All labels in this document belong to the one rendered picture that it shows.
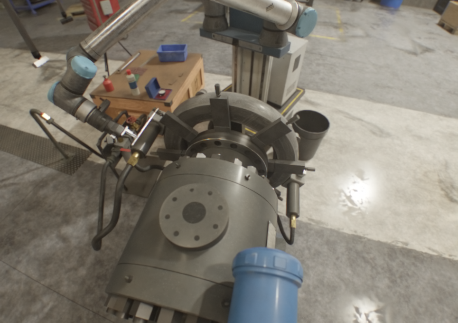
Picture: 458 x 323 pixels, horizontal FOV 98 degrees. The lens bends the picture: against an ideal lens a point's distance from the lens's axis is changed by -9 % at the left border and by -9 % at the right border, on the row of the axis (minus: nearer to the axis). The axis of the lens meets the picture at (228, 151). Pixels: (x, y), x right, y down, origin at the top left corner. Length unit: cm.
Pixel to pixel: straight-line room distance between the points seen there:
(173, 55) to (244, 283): 231
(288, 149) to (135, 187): 132
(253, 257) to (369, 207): 162
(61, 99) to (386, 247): 208
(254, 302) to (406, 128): 276
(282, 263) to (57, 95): 95
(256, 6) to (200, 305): 111
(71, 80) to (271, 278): 91
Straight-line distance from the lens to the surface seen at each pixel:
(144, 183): 197
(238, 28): 178
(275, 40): 147
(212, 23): 171
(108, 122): 101
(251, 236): 76
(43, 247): 208
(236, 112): 99
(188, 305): 66
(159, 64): 258
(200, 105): 101
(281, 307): 52
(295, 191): 130
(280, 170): 120
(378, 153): 252
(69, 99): 103
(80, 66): 98
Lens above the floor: 153
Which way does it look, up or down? 48 degrees down
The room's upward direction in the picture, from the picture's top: straight up
